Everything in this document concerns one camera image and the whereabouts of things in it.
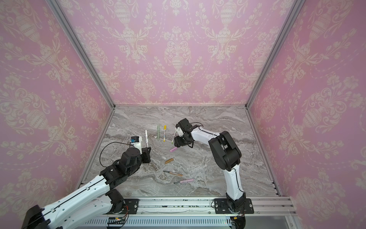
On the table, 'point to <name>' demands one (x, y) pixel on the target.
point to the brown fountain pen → (174, 173)
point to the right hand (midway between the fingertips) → (179, 143)
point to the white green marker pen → (172, 141)
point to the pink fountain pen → (180, 182)
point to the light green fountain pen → (158, 131)
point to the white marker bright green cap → (146, 137)
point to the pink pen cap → (173, 149)
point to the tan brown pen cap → (168, 161)
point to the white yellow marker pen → (165, 128)
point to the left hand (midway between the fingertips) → (151, 149)
